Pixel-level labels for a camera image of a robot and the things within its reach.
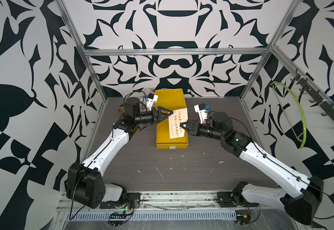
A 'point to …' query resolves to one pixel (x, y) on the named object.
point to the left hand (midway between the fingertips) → (170, 112)
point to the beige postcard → (179, 117)
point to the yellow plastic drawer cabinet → (172, 99)
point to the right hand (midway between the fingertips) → (180, 123)
